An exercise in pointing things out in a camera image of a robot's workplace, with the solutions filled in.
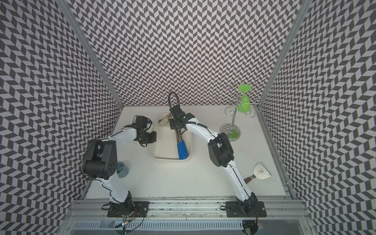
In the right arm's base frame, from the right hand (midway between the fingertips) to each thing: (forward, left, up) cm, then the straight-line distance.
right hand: (174, 125), depth 97 cm
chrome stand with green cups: (0, -38, +25) cm, 46 cm away
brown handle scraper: (-29, -52, -8) cm, 60 cm away
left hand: (-8, +12, -5) cm, 16 cm away
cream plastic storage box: (-13, +6, -7) cm, 16 cm away
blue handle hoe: (-17, -6, 0) cm, 18 cm away
